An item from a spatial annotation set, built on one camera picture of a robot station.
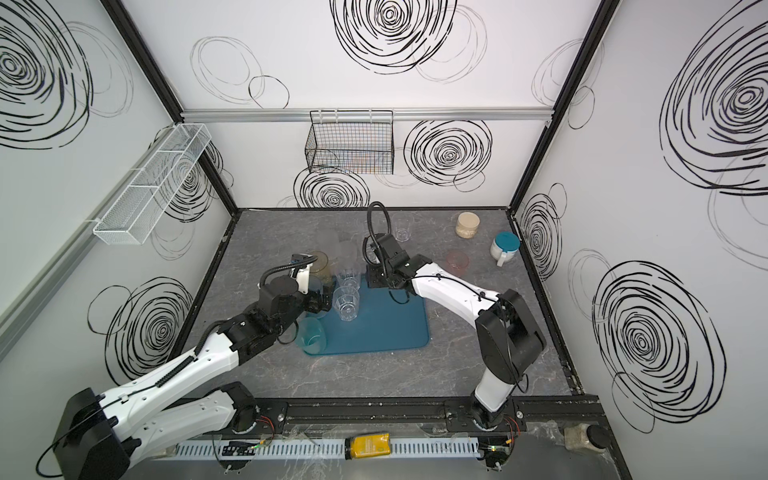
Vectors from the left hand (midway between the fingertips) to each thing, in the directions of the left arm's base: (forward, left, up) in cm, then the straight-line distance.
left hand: (323, 278), depth 78 cm
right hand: (+5, -11, -6) cm, 14 cm away
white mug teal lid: (+23, -56, -13) cm, 62 cm away
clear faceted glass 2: (+14, -3, -15) cm, 21 cm away
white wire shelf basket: (+8, +46, +15) cm, 49 cm away
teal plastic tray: (-4, -15, -20) cm, 25 cm away
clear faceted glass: (+1, -4, -14) cm, 15 cm away
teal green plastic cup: (-10, +4, -14) cm, 17 cm away
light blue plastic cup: (-4, 0, +4) cm, 6 cm away
